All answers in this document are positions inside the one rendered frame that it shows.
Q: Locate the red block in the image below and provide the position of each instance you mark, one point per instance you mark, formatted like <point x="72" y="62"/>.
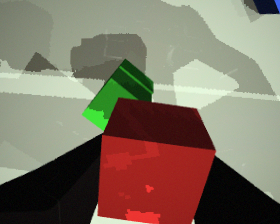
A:
<point x="155" y="161"/>

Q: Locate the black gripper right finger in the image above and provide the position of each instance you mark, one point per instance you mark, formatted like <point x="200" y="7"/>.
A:
<point x="228" y="198"/>

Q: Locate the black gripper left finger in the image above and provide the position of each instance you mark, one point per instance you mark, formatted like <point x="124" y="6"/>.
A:
<point x="61" y="192"/>

